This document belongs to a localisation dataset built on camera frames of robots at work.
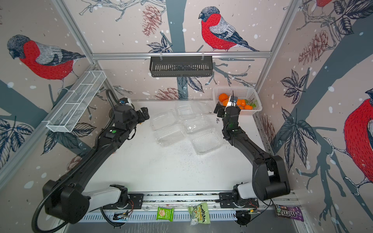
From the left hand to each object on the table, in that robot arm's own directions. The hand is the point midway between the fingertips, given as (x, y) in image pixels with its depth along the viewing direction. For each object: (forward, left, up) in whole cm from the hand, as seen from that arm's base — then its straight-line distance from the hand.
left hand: (142, 107), depth 79 cm
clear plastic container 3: (+14, -31, -25) cm, 42 cm away
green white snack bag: (-47, -31, -26) cm, 62 cm away
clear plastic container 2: (+1, -11, -26) cm, 28 cm away
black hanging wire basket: (+42, -19, -1) cm, 46 cm away
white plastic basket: (+28, -74, -23) cm, 82 cm away
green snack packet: (-46, -15, -26) cm, 55 cm away
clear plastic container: (-7, -38, -27) cm, 47 cm away
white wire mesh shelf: (-9, +36, +3) cm, 38 cm away
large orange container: (+31, -53, -22) cm, 65 cm away
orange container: (+25, -54, -21) cm, 63 cm away
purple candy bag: (-45, -74, -26) cm, 91 cm away
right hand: (+7, -49, -3) cm, 49 cm away
